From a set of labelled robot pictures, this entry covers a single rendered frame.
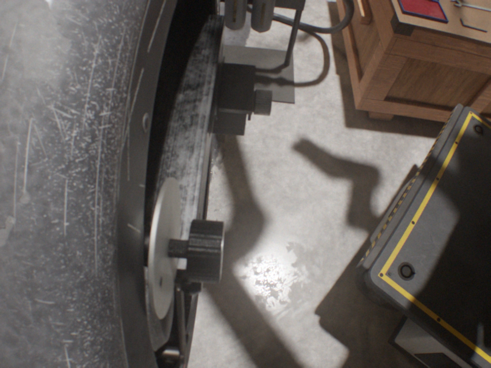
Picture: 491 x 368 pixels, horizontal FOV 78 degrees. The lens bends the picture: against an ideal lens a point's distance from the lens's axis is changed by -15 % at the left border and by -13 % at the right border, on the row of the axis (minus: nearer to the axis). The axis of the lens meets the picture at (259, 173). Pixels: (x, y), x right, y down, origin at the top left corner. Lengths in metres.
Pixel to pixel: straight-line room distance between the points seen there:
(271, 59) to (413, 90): 0.60
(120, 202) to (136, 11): 0.09
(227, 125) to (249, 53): 0.98
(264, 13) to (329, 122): 0.47
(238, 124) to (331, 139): 0.78
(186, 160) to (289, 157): 0.84
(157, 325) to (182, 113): 0.25
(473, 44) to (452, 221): 0.60
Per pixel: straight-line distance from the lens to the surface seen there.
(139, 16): 0.18
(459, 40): 1.22
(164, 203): 0.25
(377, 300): 1.03
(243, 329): 1.02
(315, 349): 1.06
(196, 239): 0.26
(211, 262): 0.26
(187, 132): 0.42
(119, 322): 0.19
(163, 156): 0.41
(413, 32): 1.14
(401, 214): 0.86
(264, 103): 0.56
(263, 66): 1.47
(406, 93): 1.37
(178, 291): 0.33
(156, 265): 0.24
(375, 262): 0.79
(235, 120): 0.55
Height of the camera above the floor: 1.02
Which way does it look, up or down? 61 degrees down
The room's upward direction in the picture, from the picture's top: 12 degrees clockwise
